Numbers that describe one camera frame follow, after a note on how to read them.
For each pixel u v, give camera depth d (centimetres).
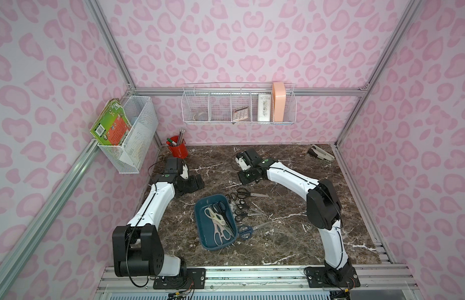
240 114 94
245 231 85
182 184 71
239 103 100
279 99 82
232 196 97
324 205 52
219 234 84
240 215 90
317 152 114
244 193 98
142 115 93
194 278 73
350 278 72
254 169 70
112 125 72
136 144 83
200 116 93
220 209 90
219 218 88
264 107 93
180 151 113
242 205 93
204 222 88
